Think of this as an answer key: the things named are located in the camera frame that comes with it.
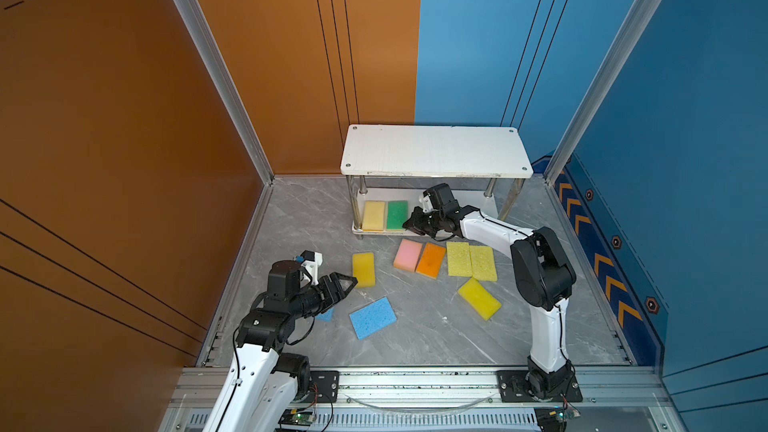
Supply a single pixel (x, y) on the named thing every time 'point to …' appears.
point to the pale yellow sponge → (373, 215)
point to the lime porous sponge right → (482, 263)
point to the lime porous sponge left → (459, 259)
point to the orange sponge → (432, 260)
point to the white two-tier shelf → (389, 167)
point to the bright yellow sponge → (486, 305)
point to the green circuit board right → (554, 419)
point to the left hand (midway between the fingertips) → (351, 283)
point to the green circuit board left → (296, 417)
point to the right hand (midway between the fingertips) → (400, 224)
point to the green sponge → (397, 213)
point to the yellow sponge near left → (363, 269)
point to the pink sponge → (407, 255)
